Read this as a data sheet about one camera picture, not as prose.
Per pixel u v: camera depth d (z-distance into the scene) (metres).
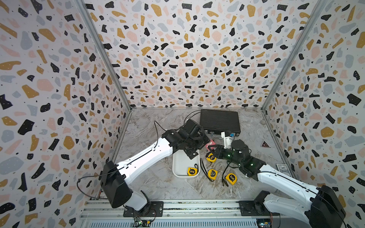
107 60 0.90
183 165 0.88
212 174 0.84
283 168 0.88
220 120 1.08
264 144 1.00
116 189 0.39
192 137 0.61
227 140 0.72
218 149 0.69
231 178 0.83
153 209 0.73
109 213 0.73
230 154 0.67
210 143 0.77
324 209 0.40
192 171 0.85
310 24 0.77
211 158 0.90
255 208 0.66
